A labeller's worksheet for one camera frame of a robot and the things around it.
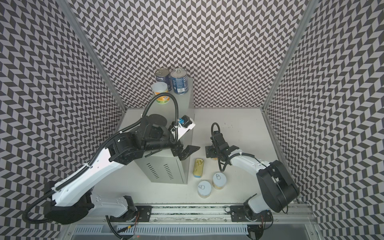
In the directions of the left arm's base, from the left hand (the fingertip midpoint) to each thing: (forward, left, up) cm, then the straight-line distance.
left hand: (192, 140), depth 58 cm
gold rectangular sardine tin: (+4, -2, -38) cm, 38 cm away
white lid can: (+9, -12, -36) cm, 39 cm away
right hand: (+11, -12, -32) cm, 36 cm away
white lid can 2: (-6, -13, -31) cm, 34 cm away
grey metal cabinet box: (-6, +12, -10) cm, 17 cm away
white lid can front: (-10, -5, -30) cm, 32 cm away
